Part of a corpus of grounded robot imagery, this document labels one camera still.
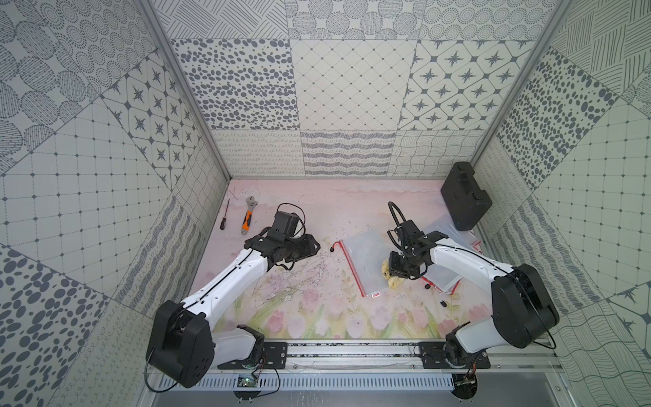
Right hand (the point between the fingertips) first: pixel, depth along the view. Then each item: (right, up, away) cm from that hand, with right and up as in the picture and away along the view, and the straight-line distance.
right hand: (392, 275), depth 86 cm
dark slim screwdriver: (-67, +18, +19) cm, 72 cm away
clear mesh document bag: (-8, +5, +10) cm, 14 cm away
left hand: (-24, +10, -5) cm, 26 cm away
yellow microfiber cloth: (-1, -1, -4) cm, 4 cm away
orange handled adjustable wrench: (-57, +15, +17) cm, 61 cm away
